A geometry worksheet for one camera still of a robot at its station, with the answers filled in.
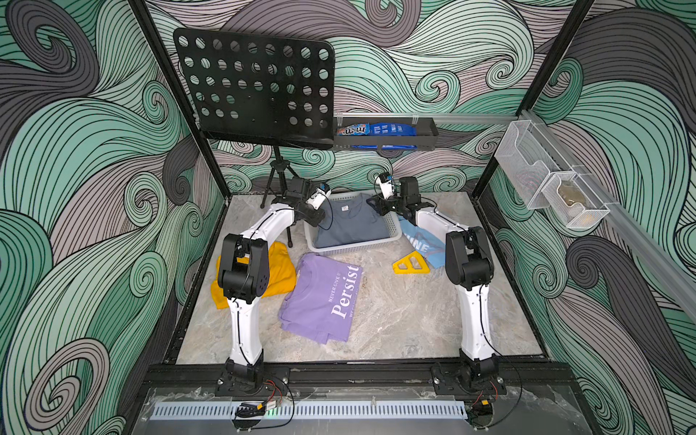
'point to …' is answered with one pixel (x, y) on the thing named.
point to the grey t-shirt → (350, 220)
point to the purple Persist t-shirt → (322, 300)
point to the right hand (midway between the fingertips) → (376, 197)
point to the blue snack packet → (392, 129)
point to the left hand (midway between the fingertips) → (320, 208)
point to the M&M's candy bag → (354, 130)
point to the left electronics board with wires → (248, 415)
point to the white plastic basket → (311, 228)
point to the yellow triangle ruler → (410, 269)
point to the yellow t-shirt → (282, 277)
